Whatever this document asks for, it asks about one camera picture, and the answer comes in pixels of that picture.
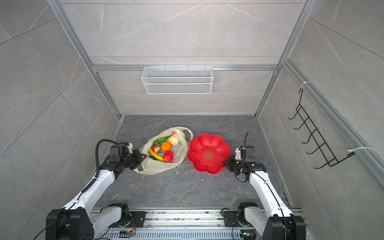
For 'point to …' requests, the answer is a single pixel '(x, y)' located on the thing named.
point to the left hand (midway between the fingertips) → (146, 151)
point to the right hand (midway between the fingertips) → (223, 160)
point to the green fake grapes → (159, 141)
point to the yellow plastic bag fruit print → (152, 165)
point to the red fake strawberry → (168, 156)
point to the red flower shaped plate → (207, 153)
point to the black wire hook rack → (329, 156)
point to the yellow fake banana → (155, 155)
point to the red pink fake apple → (155, 148)
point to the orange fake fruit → (166, 146)
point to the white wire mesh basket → (177, 80)
